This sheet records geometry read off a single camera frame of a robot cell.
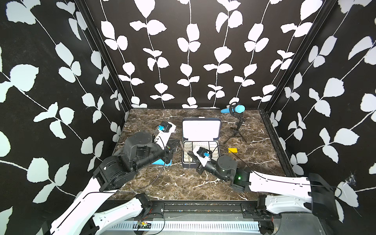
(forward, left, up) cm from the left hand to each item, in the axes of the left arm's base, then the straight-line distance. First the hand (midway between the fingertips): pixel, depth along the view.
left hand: (178, 139), depth 57 cm
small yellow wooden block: (+13, -34, -37) cm, 52 cm away
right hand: (0, -4, -10) cm, 11 cm away
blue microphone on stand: (+28, -35, -12) cm, 46 cm away
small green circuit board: (-25, +19, -39) cm, 50 cm away
